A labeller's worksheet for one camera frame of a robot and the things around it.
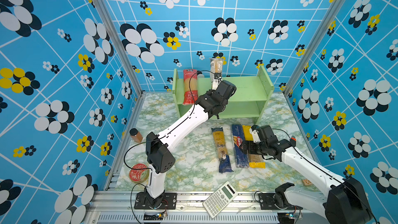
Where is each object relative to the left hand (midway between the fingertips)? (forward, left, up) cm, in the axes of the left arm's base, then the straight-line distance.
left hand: (219, 91), depth 79 cm
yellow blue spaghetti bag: (-27, -3, -28) cm, 39 cm away
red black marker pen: (-12, -47, -30) cm, 57 cm away
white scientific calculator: (-44, +1, -29) cm, 53 cm away
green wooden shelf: (-1, -18, -4) cm, 18 cm away
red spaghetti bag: (+4, +15, -1) cm, 16 cm away
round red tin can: (-34, +41, -28) cm, 60 cm away
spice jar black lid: (-12, +48, -21) cm, 54 cm away
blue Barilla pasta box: (-23, -13, -26) cm, 37 cm away
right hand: (-19, -16, -25) cm, 35 cm away
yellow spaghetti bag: (-25, -20, -28) cm, 43 cm away
